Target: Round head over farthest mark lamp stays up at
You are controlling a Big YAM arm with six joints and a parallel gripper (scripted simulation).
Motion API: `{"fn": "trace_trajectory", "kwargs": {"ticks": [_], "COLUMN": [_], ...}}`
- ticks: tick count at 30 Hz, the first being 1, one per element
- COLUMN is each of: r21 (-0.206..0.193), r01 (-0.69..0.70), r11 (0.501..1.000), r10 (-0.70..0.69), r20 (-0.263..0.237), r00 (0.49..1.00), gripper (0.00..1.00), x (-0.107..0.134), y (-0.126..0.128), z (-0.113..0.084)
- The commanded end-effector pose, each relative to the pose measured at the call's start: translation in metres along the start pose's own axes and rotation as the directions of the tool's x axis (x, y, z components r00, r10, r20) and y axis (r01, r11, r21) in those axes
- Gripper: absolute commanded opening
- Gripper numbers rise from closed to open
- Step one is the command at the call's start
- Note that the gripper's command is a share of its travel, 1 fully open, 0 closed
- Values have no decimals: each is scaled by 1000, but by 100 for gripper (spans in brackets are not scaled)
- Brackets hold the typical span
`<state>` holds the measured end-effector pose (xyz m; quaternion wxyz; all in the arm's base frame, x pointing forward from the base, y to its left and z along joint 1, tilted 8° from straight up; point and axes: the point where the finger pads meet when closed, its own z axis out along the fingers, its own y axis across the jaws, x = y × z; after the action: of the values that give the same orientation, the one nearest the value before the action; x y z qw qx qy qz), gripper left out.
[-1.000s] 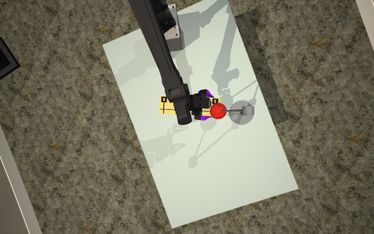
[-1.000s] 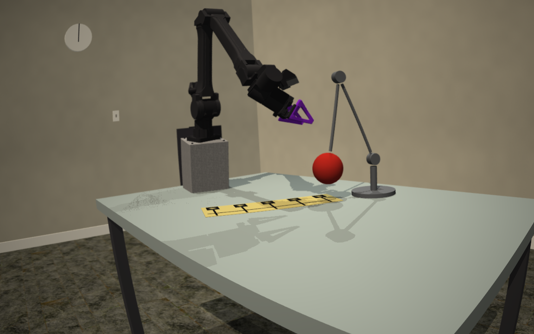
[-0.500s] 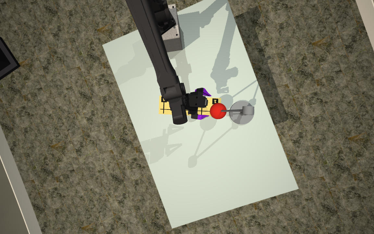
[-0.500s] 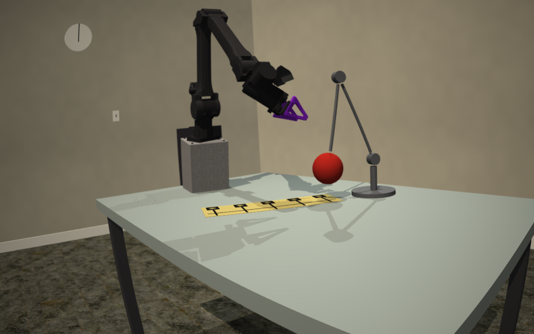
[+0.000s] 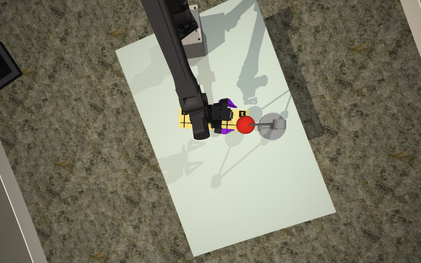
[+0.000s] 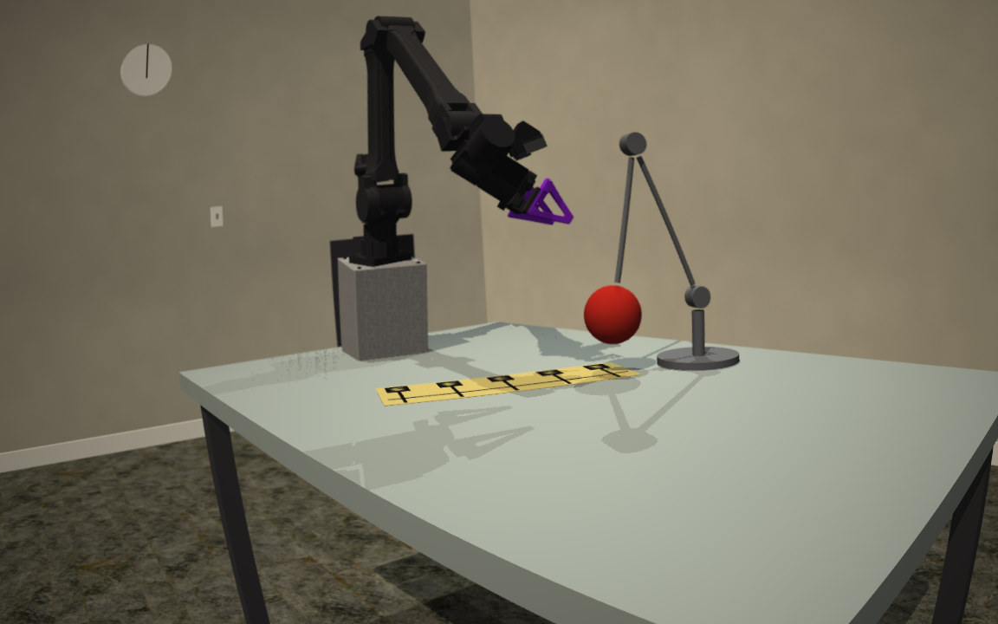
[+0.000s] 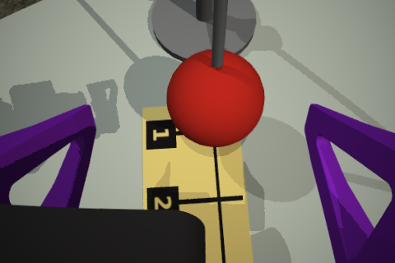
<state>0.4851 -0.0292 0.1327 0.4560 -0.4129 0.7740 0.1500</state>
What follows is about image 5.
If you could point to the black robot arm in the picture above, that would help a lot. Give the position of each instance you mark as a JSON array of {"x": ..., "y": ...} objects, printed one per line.
[{"x": 171, "y": 21}]

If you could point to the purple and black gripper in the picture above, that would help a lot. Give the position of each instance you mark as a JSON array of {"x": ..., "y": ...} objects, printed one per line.
[{"x": 217, "y": 127}]

